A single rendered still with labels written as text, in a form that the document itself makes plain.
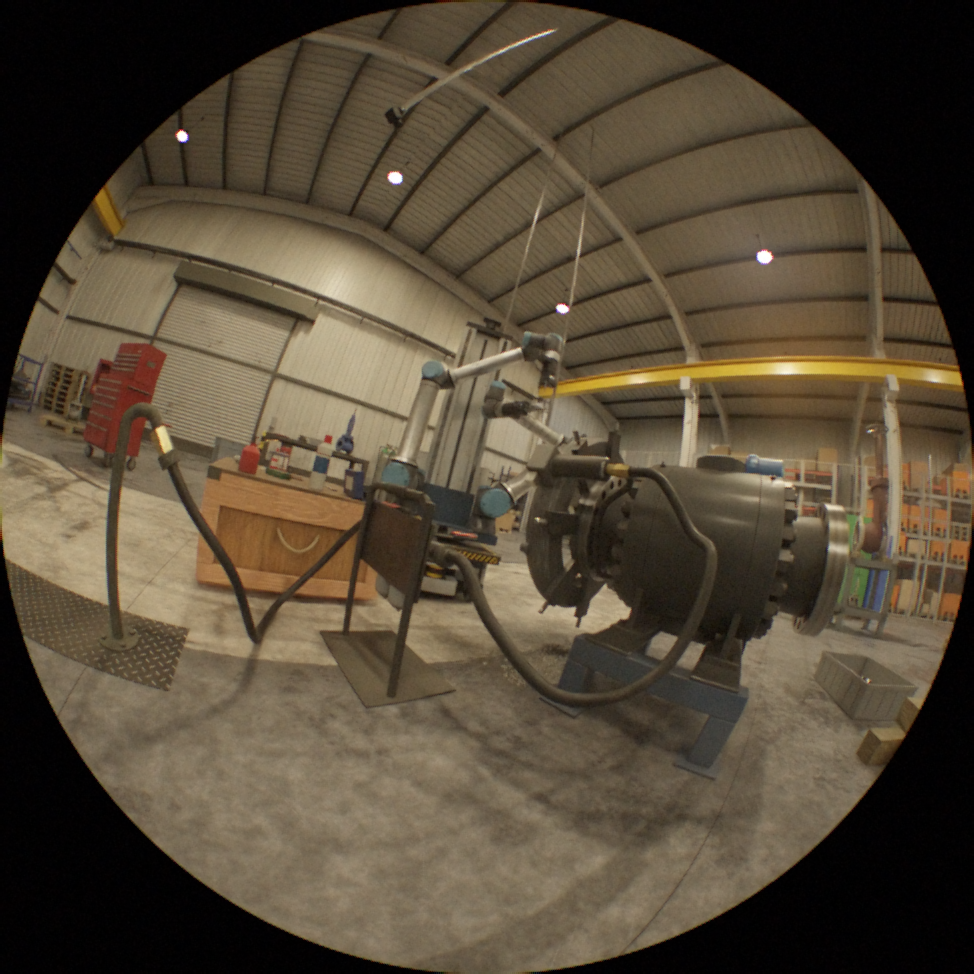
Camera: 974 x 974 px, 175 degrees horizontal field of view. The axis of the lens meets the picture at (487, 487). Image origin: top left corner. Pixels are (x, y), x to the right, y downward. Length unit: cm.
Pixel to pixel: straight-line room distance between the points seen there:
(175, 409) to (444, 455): 851
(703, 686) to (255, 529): 151
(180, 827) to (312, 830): 22
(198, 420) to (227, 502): 823
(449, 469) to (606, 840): 195
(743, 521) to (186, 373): 1007
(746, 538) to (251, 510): 159
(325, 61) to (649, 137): 689
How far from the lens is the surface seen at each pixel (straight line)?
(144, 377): 386
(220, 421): 928
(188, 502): 84
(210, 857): 63
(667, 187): 862
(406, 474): 158
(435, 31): 838
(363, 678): 99
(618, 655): 97
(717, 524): 101
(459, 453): 206
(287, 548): 129
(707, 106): 807
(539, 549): 113
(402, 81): 888
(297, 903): 59
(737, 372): 954
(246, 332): 976
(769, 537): 100
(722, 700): 95
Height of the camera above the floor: 57
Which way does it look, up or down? 4 degrees up
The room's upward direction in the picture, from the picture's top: 14 degrees clockwise
